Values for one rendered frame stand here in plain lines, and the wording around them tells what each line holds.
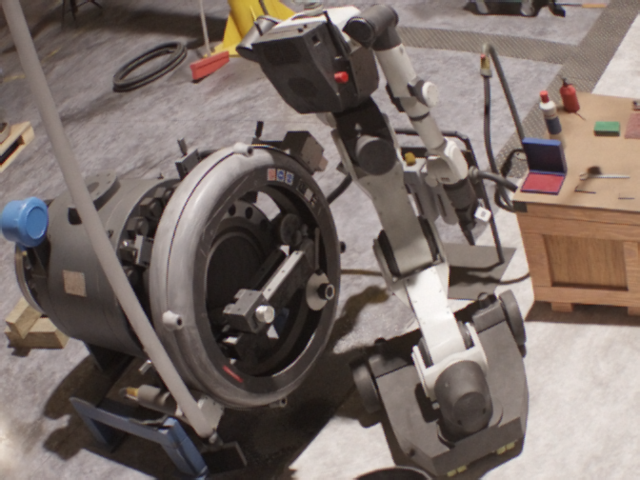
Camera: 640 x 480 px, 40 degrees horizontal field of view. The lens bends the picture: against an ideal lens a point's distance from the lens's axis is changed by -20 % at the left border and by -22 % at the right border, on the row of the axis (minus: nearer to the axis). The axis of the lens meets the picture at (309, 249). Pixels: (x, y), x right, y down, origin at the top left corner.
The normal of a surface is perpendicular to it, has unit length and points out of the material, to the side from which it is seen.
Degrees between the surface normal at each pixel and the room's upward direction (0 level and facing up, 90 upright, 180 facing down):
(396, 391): 0
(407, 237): 43
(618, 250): 90
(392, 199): 57
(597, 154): 0
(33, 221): 90
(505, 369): 0
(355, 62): 97
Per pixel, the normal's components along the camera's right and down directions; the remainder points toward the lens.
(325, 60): 0.76, 0.02
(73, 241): -0.55, -0.30
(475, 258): -0.33, -0.79
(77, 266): -0.60, -0.01
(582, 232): -0.50, 0.61
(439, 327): -0.29, -0.65
